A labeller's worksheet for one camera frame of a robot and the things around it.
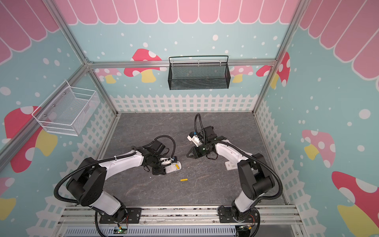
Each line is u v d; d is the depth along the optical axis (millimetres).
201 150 776
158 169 786
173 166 895
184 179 859
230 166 904
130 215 743
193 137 795
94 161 481
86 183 447
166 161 778
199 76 942
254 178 454
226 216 740
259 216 687
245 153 501
